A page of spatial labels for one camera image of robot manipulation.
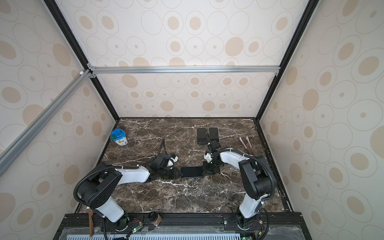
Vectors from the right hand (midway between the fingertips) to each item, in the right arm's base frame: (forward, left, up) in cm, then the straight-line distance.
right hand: (204, 173), depth 90 cm
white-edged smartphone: (+31, -8, 0) cm, 32 cm away
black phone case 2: (+28, 0, -1) cm, 28 cm away
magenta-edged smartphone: (0, +7, +1) cm, 7 cm away
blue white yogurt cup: (+22, +55, +10) cm, 61 cm away
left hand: (-2, +11, +3) cm, 11 cm away
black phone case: (0, +7, +1) cm, 7 cm away
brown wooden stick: (-25, +58, 0) cm, 63 cm away
